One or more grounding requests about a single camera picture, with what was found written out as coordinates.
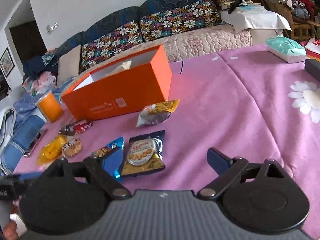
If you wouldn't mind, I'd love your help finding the blue cookie packet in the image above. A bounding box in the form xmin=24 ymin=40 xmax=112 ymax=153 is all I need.
xmin=92 ymin=137 xmax=124 ymax=182

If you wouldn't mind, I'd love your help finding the round cookie packet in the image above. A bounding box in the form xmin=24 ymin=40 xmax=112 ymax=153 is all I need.
xmin=62 ymin=138 xmax=82 ymax=158

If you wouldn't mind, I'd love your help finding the dark red snack packet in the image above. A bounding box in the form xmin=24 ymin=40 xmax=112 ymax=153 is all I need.
xmin=59 ymin=120 xmax=93 ymax=136

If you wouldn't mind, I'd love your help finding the danish butter cookies packet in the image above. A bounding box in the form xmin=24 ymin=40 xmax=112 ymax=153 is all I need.
xmin=121 ymin=130 xmax=165 ymax=177

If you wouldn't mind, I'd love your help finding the black smartphone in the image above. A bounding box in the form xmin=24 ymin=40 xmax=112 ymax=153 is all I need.
xmin=23 ymin=129 xmax=48 ymax=158

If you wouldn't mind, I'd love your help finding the pink floral tablecloth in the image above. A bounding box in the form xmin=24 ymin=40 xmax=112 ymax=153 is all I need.
xmin=20 ymin=45 xmax=319 ymax=239

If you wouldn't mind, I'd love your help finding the yellow clear snack packet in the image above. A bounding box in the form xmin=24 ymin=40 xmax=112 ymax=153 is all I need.
xmin=136 ymin=99 xmax=180 ymax=127

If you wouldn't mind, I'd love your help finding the orange paper cup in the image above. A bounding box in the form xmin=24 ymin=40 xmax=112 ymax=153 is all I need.
xmin=36 ymin=91 xmax=63 ymax=123

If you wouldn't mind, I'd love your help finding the orange cardboard box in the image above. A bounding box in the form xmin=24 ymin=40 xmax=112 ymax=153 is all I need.
xmin=61 ymin=45 xmax=172 ymax=121

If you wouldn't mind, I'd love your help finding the beige pillow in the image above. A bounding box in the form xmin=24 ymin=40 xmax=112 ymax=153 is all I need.
xmin=57 ymin=45 xmax=81 ymax=87

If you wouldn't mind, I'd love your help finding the left floral cushion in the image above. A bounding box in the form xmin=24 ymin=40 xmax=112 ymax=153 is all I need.
xmin=79 ymin=21 xmax=143 ymax=74

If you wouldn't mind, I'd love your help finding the floral cushion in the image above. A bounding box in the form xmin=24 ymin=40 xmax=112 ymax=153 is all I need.
xmin=139 ymin=0 xmax=222 ymax=42
xmin=79 ymin=21 xmax=143 ymax=74

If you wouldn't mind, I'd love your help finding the small framed picture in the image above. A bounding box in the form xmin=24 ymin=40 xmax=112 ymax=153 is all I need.
xmin=0 ymin=48 xmax=15 ymax=77

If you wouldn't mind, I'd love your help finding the teal tissue pack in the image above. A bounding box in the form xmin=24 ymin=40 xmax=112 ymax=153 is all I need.
xmin=265 ymin=36 xmax=306 ymax=63

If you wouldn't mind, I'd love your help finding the black box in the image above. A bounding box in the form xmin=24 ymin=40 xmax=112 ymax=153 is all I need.
xmin=304 ymin=59 xmax=320 ymax=82

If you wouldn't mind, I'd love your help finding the white cloth covered table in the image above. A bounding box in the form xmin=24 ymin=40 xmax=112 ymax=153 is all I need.
xmin=220 ymin=10 xmax=291 ymax=32

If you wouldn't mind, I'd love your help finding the right floral cushion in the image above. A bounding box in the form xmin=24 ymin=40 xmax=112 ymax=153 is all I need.
xmin=139 ymin=0 xmax=222 ymax=42

